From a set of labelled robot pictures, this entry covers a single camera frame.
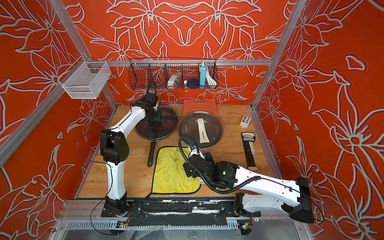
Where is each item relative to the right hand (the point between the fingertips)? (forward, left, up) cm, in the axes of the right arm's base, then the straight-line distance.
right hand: (189, 161), depth 70 cm
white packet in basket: (+47, +11, +13) cm, 50 cm away
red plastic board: (+54, -14, -15) cm, 57 cm away
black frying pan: (+42, +17, -20) cm, 50 cm away
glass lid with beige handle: (+25, -9, -5) cm, 27 cm away
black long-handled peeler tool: (+25, -39, -18) cm, 50 cm away
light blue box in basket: (+47, -7, +15) cm, 50 cm away
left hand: (+34, +23, -6) cm, 42 cm away
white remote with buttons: (+39, -39, -16) cm, 58 cm away
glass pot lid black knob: (+20, +21, +5) cm, 29 cm away
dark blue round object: (+51, -1, +8) cm, 52 cm away
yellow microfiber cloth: (0, +12, -18) cm, 21 cm away
